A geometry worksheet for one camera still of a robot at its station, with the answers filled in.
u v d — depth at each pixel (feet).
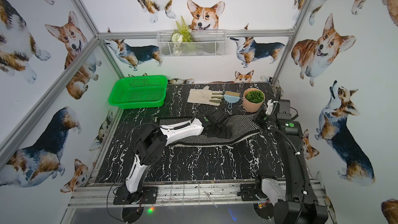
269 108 2.23
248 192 2.41
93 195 2.46
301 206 1.21
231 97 3.74
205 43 3.03
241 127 2.67
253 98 3.25
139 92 3.85
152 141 1.81
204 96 3.73
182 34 2.68
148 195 2.40
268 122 1.81
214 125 2.34
